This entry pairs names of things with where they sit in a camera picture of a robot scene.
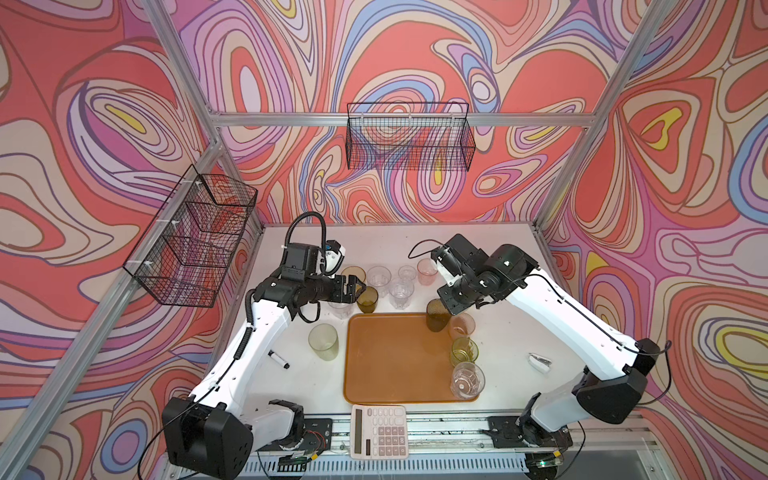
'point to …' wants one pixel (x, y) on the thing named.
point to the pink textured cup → (461, 325)
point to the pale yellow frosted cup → (323, 340)
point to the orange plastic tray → (395, 358)
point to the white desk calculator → (379, 432)
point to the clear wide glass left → (342, 309)
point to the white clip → (539, 363)
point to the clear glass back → (379, 276)
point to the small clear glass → (407, 273)
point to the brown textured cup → (438, 318)
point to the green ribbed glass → (464, 349)
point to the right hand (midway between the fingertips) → (455, 306)
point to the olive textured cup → (367, 300)
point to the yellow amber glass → (354, 270)
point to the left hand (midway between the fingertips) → (356, 284)
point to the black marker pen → (279, 359)
